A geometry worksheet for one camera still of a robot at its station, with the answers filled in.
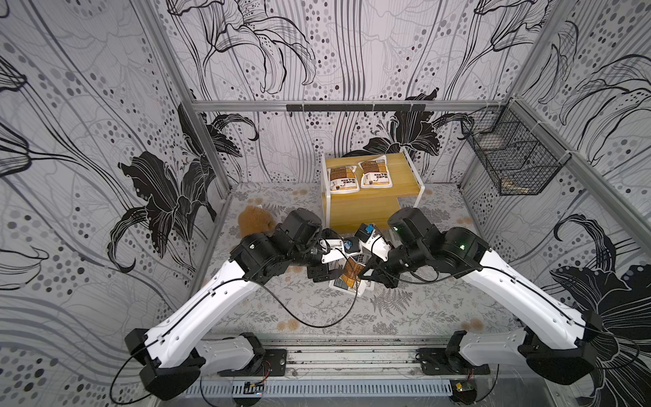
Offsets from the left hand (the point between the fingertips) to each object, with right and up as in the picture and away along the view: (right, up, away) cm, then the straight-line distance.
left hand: (340, 259), depth 65 cm
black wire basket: (+66, +32, +24) cm, 77 cm away
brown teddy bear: (-31, +9, +27) cm, 43 cm away
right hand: (+6, -3, -2) cm, 7 cm away
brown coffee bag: (+3, -2, -4) cm, 5 cm away
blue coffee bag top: (+5, -7, -3) cm, 9 cm away
